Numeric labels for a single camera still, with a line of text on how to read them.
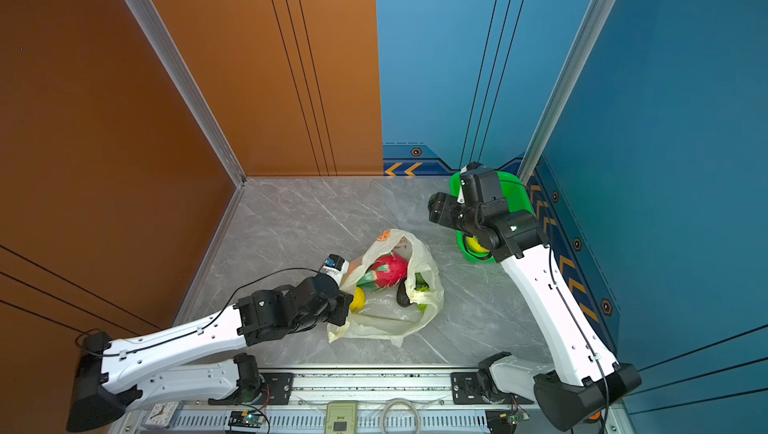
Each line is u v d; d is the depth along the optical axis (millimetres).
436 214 612
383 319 822
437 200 610
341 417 683
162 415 685
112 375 406
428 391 742
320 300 535
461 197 529
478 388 725
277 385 739
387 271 850
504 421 707
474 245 961
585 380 363
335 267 647
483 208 478
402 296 851
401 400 710
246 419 705
